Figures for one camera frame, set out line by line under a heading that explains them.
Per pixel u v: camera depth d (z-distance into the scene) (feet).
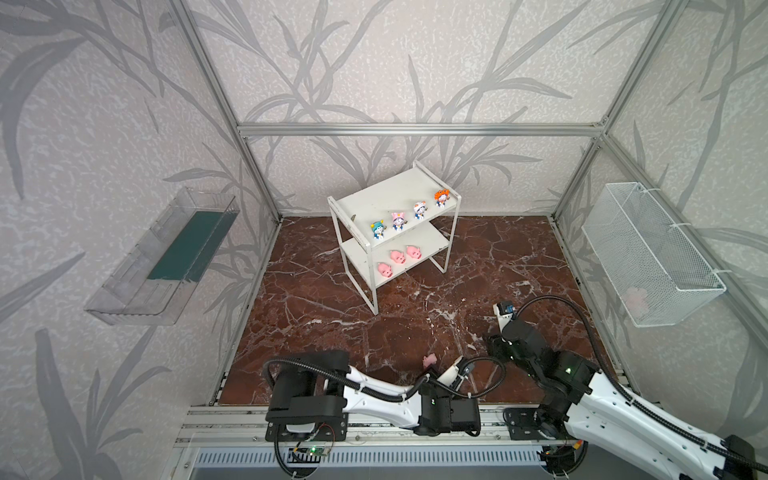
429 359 2.71
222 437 2.46
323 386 1.51
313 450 2.32
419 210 2.37
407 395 1.63
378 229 2.23
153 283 2.11
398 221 2.30
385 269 2.71
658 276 2.07
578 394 1.75
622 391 1.63
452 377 2.25
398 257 2.83
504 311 2.27
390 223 2.38
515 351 1.99
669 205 2.38
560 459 2.42
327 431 2.38
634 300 2.46
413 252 2.84
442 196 2.47
